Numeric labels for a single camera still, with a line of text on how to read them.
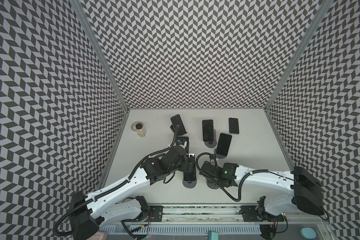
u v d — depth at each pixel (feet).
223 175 1.81
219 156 3.00
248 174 1.62
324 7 2.19
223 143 2.81
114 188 1.40
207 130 2.98
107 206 1.37
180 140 2.17
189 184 2.71
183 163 1.81
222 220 2.37
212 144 3.21
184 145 2.19
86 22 2.48
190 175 2.58
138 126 3.15
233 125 3.36
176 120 3.17
